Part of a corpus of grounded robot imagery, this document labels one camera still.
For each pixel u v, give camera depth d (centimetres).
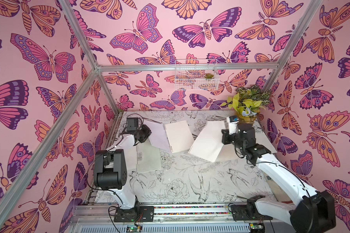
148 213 75
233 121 69
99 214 74
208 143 91
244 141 60
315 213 39
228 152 74
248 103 91
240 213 73
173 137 112
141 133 82
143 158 94
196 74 95
